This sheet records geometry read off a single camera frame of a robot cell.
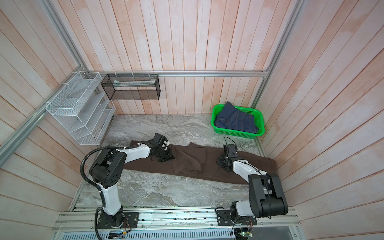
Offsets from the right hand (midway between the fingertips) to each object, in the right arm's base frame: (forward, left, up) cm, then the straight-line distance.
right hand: (220, 160), depth 94 cm
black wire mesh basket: (+43, +62, +26) cm, 80 cm away
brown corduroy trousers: (-5, +15, +6) cm, 17 cm away
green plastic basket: (+31, -30, +7) cm, 44 cm away
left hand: (-1, +29, +1) cm, 29 cm away
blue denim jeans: (+31, -10, +8) cm, 33 cm away
